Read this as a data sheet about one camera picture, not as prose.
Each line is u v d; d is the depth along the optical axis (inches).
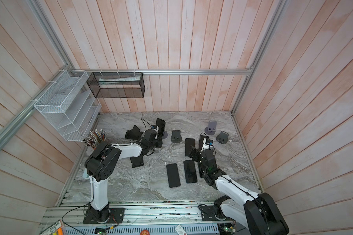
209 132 42.3
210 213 28.8
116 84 35.5
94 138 32.3
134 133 39.7
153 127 35.4
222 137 39.3
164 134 42.3
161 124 38.8
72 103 29.8
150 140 31.4
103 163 21.0
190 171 40.7
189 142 40.1
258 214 16.1
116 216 28.9
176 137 39.7
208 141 28.8
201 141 40.4
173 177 33.6
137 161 35.2
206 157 24.9
